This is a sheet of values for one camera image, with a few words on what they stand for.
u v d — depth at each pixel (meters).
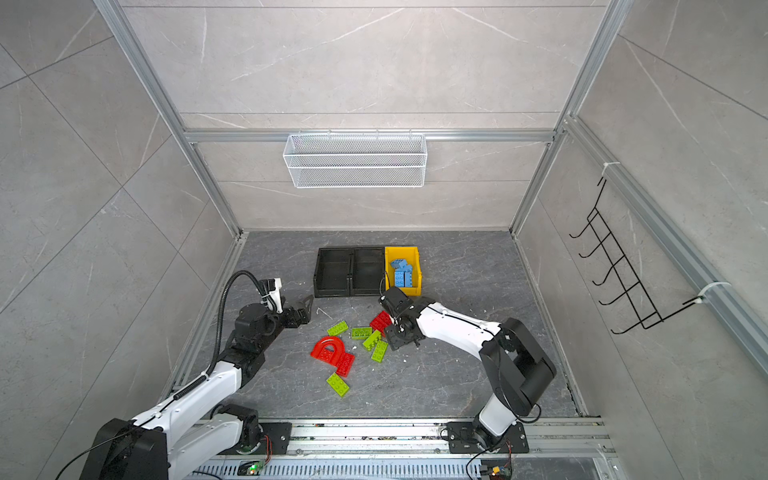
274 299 0.71
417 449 0.73
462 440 0.73
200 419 0.51
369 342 0.88
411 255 1.07
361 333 0.90
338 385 0.80
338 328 0.93
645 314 0.59
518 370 0.44
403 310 0.64
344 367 0.84
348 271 1.10
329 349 0.88
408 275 1.01
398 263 1.05
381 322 0.92
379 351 0.88
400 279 1.01
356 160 1.00
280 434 0.73
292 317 0.75
